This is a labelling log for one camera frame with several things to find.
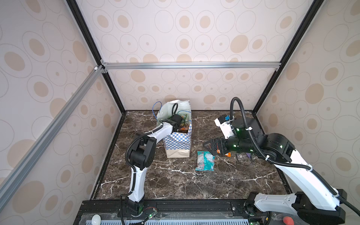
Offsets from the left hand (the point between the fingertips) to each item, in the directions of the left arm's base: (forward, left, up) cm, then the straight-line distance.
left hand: (181, 137), depth 98 cm
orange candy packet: (-11, -33, -4) cm, 35 cm away
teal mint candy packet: (-17, -16, 0) cm, 23 cm away
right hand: (-21, -15, +30) cm, 40 cm away
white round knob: (-48, +42, -3) cm, 63 cm away
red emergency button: (-48, -52, +2) cm, 70 cm away
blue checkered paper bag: (-11, +2, +10) cm, 15 cm away
